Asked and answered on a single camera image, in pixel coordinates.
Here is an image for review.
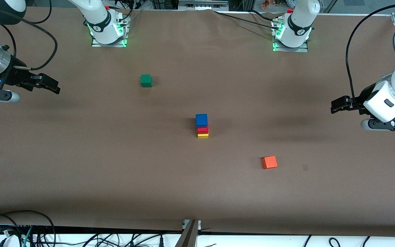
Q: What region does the orange block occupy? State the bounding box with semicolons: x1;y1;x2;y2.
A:
262;156;278;170

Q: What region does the brown paper table cover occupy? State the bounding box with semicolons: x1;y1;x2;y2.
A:
0;7;395;238

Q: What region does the grey metal device box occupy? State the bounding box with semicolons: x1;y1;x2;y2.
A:
178;0;229;10

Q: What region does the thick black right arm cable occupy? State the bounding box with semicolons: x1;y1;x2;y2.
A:
12;14;58;71

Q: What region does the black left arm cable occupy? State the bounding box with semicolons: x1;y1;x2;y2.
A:
345;3;395;111

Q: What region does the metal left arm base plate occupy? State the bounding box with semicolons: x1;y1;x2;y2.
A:
272;17;310;53

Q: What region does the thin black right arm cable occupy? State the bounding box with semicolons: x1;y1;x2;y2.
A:
29;0;53;24

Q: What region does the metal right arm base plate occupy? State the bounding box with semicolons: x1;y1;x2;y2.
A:
91;14;130;48

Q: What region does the black cable on table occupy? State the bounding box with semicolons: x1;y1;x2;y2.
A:
212;10;281;29

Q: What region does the black looped floor cable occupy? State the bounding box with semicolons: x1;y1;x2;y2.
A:
0;210;57;247

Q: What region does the teal floor cable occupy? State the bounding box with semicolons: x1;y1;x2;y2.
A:
22;226;34;247

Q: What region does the aluminium frame post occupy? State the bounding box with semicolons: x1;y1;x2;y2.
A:
175;220;202;247

